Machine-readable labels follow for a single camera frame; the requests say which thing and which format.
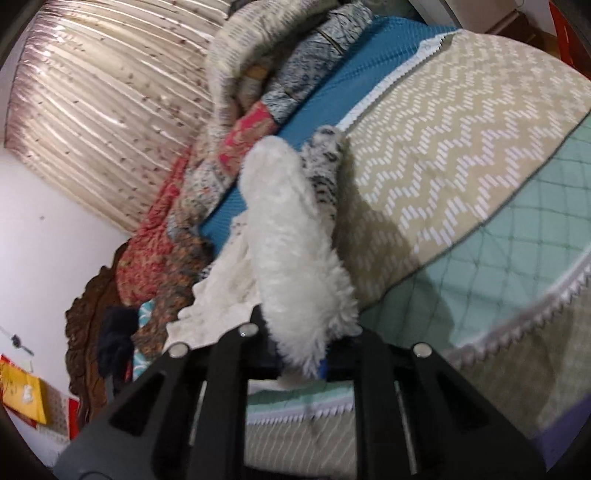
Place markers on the beige leaf-print curtain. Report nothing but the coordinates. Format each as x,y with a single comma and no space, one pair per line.
101,115

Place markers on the cream printed blanket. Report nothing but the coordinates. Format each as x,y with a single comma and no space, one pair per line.
240,46

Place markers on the carved wooden headboard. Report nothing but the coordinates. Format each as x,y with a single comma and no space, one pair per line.
85,323

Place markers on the beige and mint bedspread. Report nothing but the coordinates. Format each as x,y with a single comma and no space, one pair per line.
461,161

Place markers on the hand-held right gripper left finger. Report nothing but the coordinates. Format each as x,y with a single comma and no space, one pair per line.
263,360

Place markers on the teal floral cloth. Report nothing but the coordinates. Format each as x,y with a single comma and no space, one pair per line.
144,318

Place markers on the yellow hanging bag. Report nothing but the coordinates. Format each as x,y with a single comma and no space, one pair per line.
25,392

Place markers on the blue textured blanket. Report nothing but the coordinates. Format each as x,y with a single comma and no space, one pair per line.
351,83

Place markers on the white black-dotted fleece garment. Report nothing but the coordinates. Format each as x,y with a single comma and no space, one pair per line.
286,230

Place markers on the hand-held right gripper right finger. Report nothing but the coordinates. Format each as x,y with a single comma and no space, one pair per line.
341,364

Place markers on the red and blue patchwork quilt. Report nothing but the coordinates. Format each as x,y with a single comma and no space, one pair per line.
184,240

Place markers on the wooden furniture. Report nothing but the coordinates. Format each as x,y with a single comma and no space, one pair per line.
508,25

